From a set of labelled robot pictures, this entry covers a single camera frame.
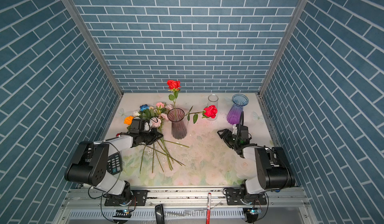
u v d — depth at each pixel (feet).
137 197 2.42
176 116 2.84
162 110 3.41
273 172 1.47
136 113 3.43
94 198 2.46
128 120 3.28
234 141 2.42
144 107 3.43
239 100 2.99
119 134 3.09
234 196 2.42
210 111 2.03
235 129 2.88
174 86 2.64
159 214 2.18
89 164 1.48
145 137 2.62
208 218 2.23
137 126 2.47
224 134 2.78
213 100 3.01
